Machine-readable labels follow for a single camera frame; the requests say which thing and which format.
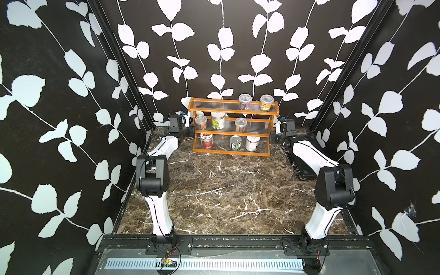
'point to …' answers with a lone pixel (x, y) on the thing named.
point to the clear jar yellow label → (266, 101)
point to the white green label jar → (218, 119)
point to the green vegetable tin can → (235, 142)
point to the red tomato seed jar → (207, 140)
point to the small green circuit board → (168, 263)
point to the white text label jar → (251, 144)
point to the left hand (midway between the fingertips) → (194, 123)
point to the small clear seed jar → (240, 124)
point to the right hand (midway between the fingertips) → (270, 131)
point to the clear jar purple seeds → (245, 101)
